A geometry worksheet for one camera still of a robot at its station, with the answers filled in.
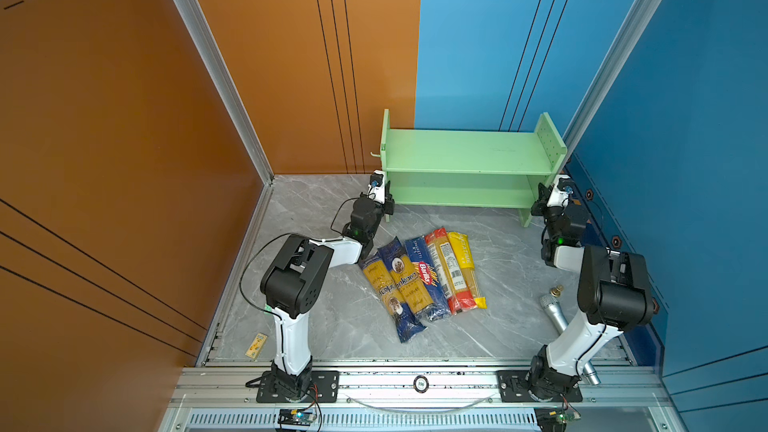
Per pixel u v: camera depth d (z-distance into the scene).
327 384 0.74
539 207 0.85
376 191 0.79
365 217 0.73
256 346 0.79
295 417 0.71
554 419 0.70
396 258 0.92
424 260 0.92
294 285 0.52
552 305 0.82
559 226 0.75
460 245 0.96
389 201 0.84
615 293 0.49
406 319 0.81
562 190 0.77
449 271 0.89
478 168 0.85
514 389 0.72
